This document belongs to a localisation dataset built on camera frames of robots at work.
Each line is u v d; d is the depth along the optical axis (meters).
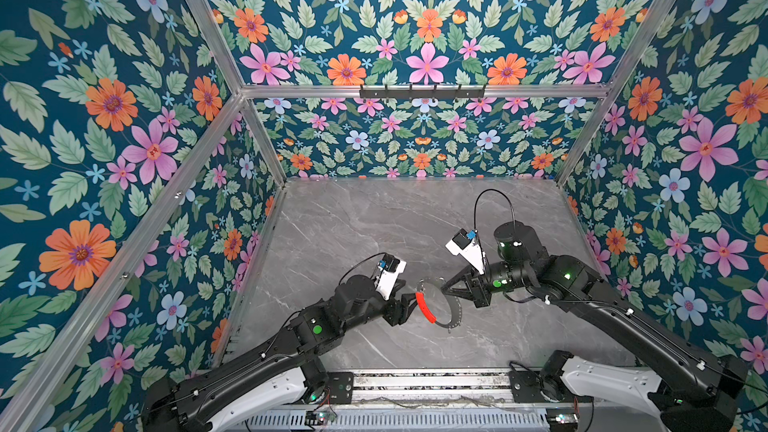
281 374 0.58
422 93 0.92
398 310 0.63
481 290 0.55
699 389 0.38
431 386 0.75
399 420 0.70
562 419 0.70
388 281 0.61
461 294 0.60
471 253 0.58
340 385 0.74
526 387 0.73
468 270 0.58
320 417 0.70
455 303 0.63
